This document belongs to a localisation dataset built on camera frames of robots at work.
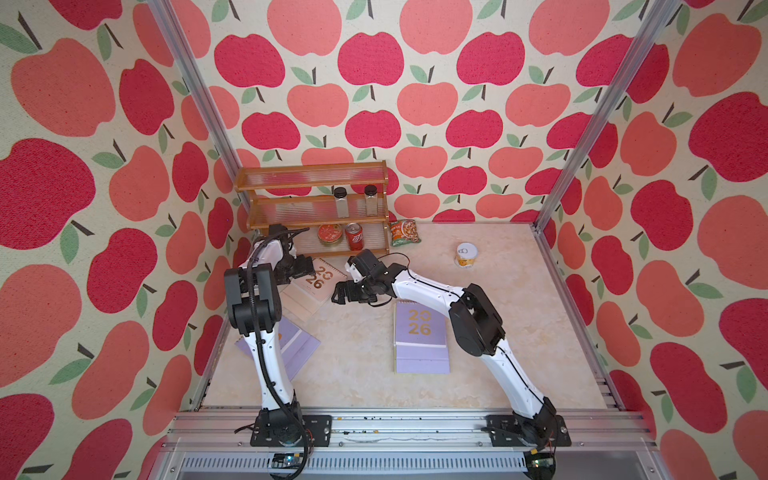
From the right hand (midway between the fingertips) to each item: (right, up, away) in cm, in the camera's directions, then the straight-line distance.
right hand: (342, 302), depth 94 cm
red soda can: (+3, +23, +11) cm, 26 cm away
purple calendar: (+24, -10, -8) cm, 27 cm away
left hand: (-15, +7, +10) cm, 19 cm away
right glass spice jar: (+9, +34, +5) cm, 36 cm away
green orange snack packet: (+21, +24, +22) cm, 39 cm away
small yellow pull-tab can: (+43, +15, +11) cm, 47 cm away
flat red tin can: (-7, +23, +18) cm, 30 cm away
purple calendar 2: (-13, -12, -5) cm, 19 cm away
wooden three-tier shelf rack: (-4, +31, +5) cm, 32 cm away
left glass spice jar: (-1, +32, +4) cm, 32 cm away
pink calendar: (-12, +3, +6) cm, 14 cm away
